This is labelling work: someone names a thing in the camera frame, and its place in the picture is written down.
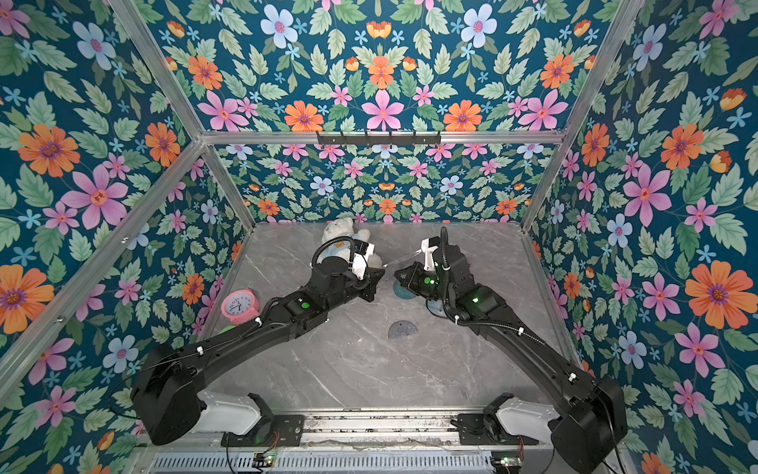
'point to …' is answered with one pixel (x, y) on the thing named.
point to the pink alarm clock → (241, 306)
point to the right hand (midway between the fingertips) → (399, 266)
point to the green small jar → (226, 330)
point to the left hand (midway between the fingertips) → (387, 270)
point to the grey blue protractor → (402, 329)
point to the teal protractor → (402, 291)
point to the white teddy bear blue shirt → (344, 227)
